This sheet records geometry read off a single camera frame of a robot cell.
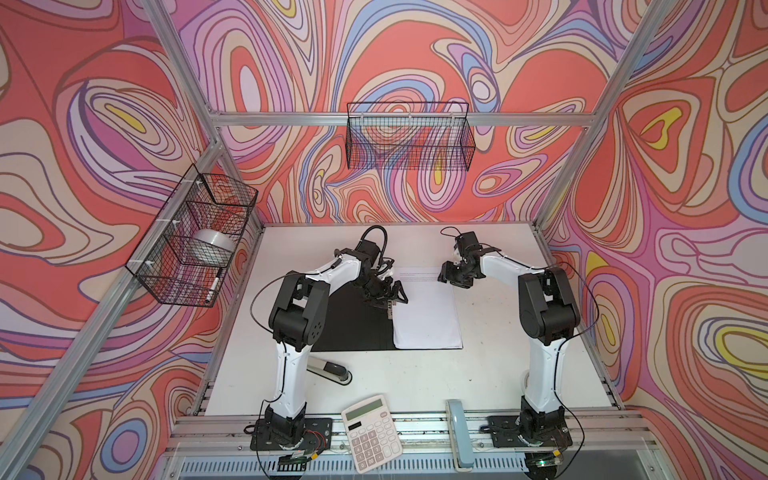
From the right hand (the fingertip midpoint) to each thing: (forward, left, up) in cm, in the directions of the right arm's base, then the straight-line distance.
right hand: (448, 284), depth 102 cm
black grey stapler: (-30, +37, +5) cm, 48 cm away
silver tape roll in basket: (-9, +63, +34) cm, 72 cm away
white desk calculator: (-44, +26, +2) cm, 51 cm away
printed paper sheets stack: (-13, +8, 0) cm, 15 cm away
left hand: (-9, +17, +5) cm, 20 cm away
